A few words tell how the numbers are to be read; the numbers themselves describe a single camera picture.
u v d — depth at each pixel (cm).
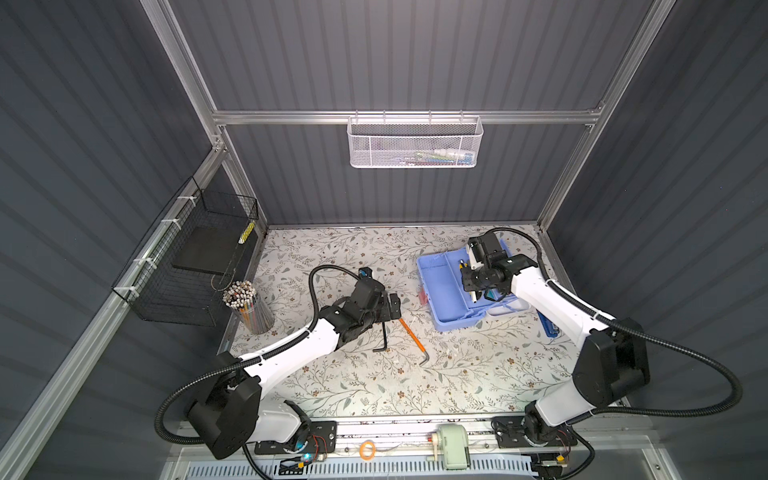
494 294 70
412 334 91
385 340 91
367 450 72
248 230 82
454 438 69
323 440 72
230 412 41
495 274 62
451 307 96
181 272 71
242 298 79
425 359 86
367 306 64
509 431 73
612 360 43
